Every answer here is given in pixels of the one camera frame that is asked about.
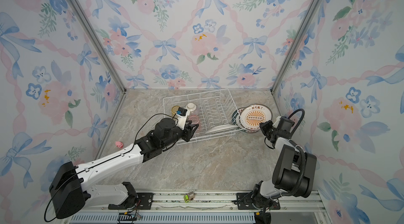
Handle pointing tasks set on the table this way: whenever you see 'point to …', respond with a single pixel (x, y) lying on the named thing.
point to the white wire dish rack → (215, 113)
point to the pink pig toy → (119, 144)
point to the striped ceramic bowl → (191, 106)
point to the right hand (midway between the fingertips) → (260, 122)
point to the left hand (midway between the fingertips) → (196, 122)
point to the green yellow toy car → (190, 196)
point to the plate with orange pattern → (251, 115)
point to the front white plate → (221, 129)
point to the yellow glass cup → (174, 110)
